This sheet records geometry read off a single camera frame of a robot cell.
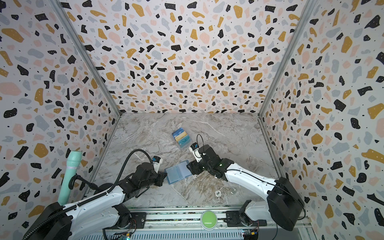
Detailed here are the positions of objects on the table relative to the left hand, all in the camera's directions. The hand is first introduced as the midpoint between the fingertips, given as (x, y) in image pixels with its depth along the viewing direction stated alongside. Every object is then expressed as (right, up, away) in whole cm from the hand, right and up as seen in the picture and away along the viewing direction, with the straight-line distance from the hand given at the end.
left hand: (169, 172), depth 83 cm
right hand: (+12, +7, -3) cm, 14 cm away
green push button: (+21, -21, -10) cm, 31 cm away
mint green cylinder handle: (-32, +13, -25) cm, 43 cm away
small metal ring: (+35, -10, -2) cm, 36 cm away
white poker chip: (+27, -12, 0) cm, 30 cm away
